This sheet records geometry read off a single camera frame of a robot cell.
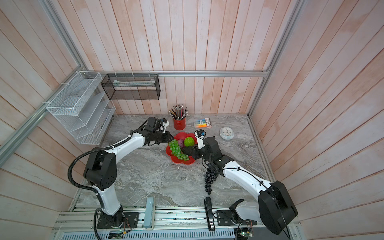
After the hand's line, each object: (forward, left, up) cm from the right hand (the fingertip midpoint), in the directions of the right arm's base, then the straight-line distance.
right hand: (191, 145), depth 83 cm
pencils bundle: (+29, +10, -1) cm, 31 cm away
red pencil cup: (+23, +9, -9) cm, 26 cm away
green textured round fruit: (+10, +2, -10) cm, 14 cm away
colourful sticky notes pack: (+30, -9, -15) cm, 35 cm away
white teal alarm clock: (+21, -25, -14) cm, 35 cm away
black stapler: (-29, -9, -11) cm, 33 cm away
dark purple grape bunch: (-13, -11, -14) cm, 22 cm away
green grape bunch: (+2, +10, -10) cm, 14 cm away
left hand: (+7, +12, -4) cm, 15 cm away
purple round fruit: (+9, +7, -11) cm, 16 cm away
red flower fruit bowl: (+15, +7, -10) cm, 20 cm away
